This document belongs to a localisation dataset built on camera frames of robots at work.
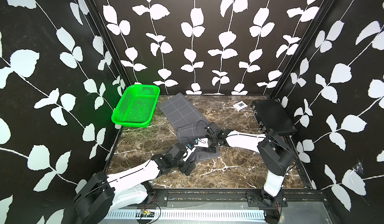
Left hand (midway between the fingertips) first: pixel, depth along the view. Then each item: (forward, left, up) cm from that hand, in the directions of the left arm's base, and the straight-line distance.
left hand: (190, 159), depth 83 cm
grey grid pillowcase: (+28, 0, -5) cm, 29 cm away
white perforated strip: (-25, +2, -4) cm, 26 cm away
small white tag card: (+41, -39, -4) cm, 57 cm away
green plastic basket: (+46, +42, -6) cm, 62 cm away
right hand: (+11, -7, -2) cm, 13 cm away
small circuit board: (-24, +22, -4) cm, 33 cm away
